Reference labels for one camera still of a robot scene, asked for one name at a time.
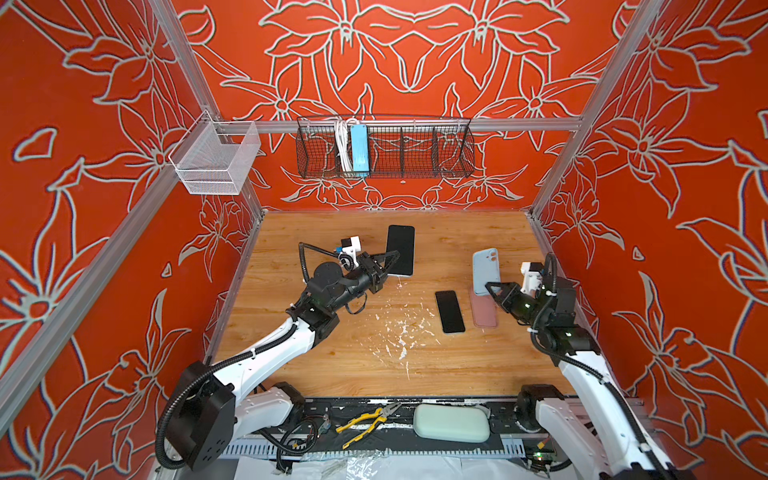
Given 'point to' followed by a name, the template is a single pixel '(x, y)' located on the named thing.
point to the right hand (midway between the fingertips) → (482, 283)
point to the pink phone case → (484, 309)
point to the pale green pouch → (452, 422)
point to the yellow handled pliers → (383, 412)
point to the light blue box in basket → (360, 150)
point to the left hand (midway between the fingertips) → (400, 253)
